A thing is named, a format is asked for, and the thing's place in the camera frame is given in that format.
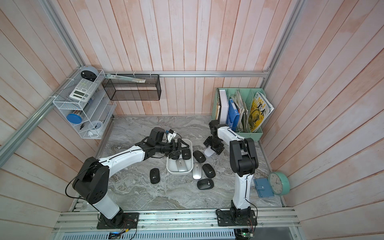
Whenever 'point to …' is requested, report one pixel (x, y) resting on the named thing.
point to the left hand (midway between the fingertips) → (184, 151)
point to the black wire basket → (125, 90)
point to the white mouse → (208, 151)
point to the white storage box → (171, 165)
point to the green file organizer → (247, 95)
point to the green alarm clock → (279, 182)
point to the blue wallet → (263, 187)
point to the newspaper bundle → (244, 122)
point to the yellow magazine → (261, 107)
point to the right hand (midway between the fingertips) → (210, 147)
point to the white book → (224, 107)
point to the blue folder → (233, 116)
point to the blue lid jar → (74, 118)
